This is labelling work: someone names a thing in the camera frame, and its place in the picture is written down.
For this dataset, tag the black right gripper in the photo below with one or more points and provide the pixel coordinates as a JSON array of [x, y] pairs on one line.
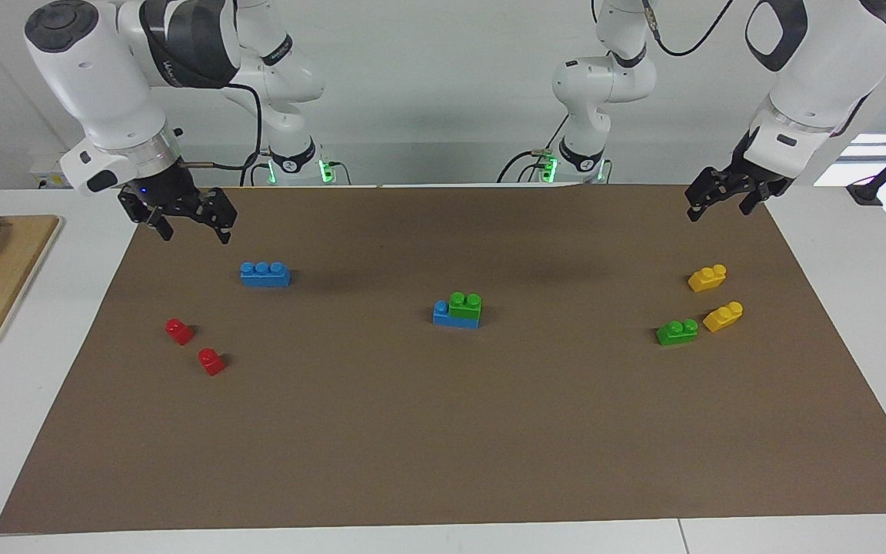
[[170, 188]]

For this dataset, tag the red single-stud toy block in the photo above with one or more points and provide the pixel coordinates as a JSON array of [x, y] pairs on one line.
[[211, 363], [179, 332]]

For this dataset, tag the blue three-stud toy block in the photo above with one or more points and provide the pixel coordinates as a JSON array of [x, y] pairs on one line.
[[454, 321], [264, 275]]

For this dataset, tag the brown paper mat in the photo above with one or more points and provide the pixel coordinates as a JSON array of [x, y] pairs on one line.
[[412, 431]]

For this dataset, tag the yellow two-stud toy block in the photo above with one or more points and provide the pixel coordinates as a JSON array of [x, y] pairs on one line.
[[707, 279], [723, 318]]

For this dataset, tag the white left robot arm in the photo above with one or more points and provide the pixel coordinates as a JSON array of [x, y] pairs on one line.
[[820, 69]]

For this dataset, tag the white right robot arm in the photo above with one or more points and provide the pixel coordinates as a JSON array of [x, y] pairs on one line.
[[89, 69]]

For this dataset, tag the green block with white-marked studs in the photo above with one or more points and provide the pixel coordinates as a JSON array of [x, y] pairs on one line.
[[677, 333]]

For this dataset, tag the plain green two-stud block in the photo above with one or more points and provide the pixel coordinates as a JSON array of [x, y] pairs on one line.
[[464, 305]]

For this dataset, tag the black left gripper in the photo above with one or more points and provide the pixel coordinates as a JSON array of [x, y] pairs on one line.
[[739, 178]]

